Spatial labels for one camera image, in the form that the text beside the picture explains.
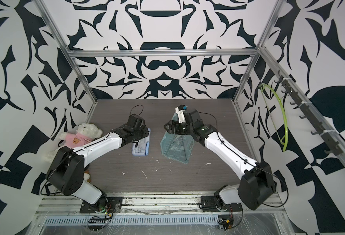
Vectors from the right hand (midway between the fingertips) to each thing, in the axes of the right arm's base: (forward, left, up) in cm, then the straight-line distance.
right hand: (169, 124), depth 78 cm
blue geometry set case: (-3, +17, -20) cm, 27 cm away
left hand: (+5, +14, -11) cm, 18 cm away
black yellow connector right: (-42, -27, -25) cm, 55 cm away
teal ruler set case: (-2, -4, -22) cm, 22 cm away
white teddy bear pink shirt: (+2, +51, -12) cm, 52 cm away
